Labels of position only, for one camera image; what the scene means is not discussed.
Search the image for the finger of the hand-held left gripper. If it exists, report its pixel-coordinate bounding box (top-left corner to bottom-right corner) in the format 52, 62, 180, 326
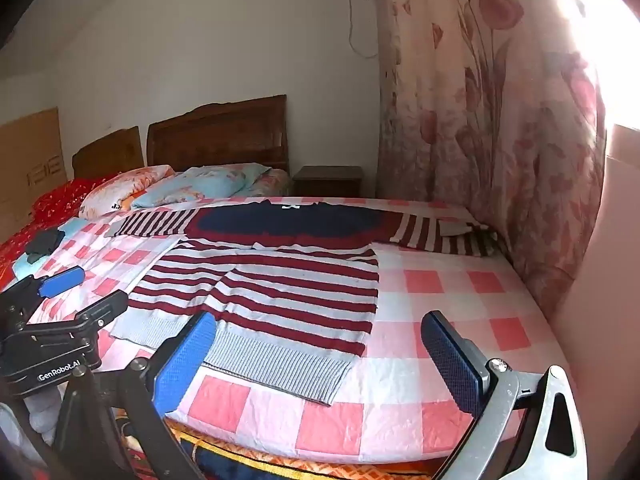
0, 266, 86, 311
20, 289, 131, 333

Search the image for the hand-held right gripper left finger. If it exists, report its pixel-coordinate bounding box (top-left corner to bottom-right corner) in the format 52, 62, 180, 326
52, 311, 217, 480

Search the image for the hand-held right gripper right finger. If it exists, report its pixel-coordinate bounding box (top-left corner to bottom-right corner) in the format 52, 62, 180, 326
420, 310, 588, 480

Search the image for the red white striped sweater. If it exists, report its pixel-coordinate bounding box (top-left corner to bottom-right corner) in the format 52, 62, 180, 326
105, 200, 501, 407

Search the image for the person's left hand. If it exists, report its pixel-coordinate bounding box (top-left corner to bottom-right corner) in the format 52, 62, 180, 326
24, 389, 68, 443

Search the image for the dark cloth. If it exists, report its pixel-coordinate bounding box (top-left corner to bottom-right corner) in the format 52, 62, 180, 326
25, 227, 66, 264

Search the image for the pink checked bed sheet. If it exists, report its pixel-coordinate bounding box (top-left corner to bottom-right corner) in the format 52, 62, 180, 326
0, 195, 571, 468

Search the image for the light blue cloth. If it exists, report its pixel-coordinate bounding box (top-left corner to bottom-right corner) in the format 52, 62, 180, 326
11, 217, 96, 281

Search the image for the red patterned blanket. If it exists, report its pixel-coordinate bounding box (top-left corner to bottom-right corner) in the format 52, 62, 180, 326
0, 172, 123, 291

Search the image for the pink floral pillow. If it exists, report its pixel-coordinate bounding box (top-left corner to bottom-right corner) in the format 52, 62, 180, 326
79, 164, 176, 221

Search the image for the brown cardboard sheet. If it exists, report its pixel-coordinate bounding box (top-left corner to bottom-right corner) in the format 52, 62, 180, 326
0, 106, 68, 243

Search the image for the small wooden headboard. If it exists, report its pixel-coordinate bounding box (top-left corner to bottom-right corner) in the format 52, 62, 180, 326
71, 126, 146, 181

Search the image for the light blue floral pillow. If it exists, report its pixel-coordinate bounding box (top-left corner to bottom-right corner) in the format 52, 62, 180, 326
131, 162, 273, 209

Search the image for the large wooden headboard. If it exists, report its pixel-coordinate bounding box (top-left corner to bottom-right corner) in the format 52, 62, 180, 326
146, 94, 290, 173

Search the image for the dark wooden nightstand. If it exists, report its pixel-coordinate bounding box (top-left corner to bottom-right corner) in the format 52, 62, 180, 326
292, 165, 365, 198

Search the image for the pink floral curtain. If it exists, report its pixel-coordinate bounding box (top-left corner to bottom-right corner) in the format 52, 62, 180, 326
372, 0, 608, 311

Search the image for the white power cable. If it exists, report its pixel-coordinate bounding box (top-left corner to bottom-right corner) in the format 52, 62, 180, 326
346, 0, 381, 59

